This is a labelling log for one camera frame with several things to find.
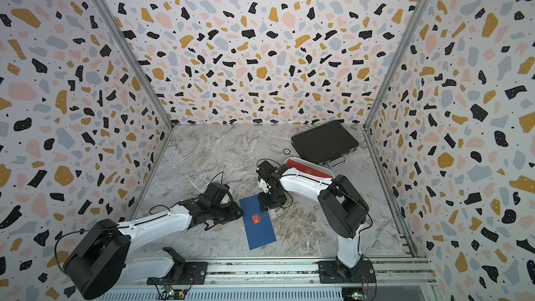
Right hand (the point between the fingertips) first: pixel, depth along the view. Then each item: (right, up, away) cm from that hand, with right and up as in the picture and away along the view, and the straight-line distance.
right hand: (264, 209), depth 87 cm
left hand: (-8, -1, -2) cm, 8 cm away
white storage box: (+10, +17, -26) cm, 33 cm away
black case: (+31, +27, +20) cm, 46 cm away
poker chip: (+10, +23, +23) cm, 34 cm away
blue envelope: (-2, -7, 0) cm, 7 cm away
